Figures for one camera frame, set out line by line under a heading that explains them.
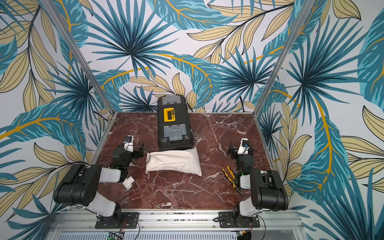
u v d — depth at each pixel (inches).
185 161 33.9
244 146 29.5
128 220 28.7
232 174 34.6
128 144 31.3
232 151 31.7
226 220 28.8
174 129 34.6
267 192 17.8
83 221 29.4
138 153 33.2
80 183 18.1
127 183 32.6
